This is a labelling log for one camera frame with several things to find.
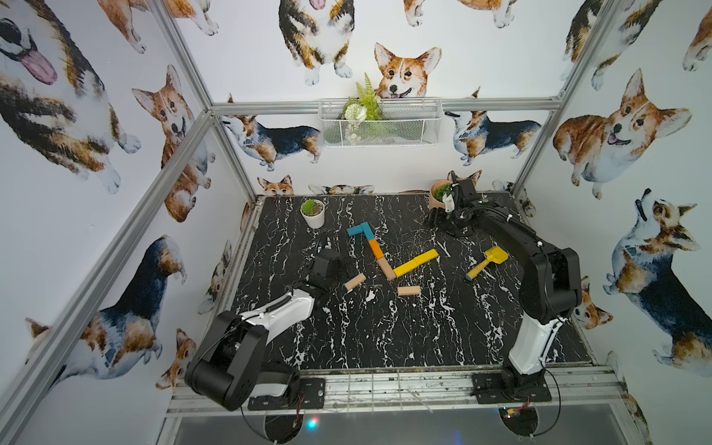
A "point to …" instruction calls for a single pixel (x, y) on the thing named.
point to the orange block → (376, 248)
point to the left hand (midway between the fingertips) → (342, 256)
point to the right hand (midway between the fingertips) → (427, 223)
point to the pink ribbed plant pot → (434, 202)
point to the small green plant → (309, 207)
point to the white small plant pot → (317, 220)
